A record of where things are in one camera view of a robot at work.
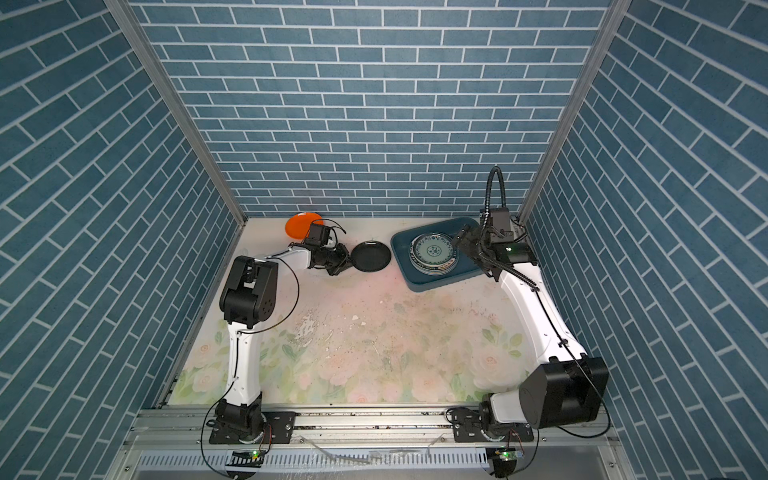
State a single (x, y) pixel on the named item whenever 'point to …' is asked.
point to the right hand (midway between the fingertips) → (461, 237)
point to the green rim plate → (434, 263)
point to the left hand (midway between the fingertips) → (356, 259)
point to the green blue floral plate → (432, 242)
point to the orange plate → (298, 225)
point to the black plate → (370, 256)
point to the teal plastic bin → (467, 269)
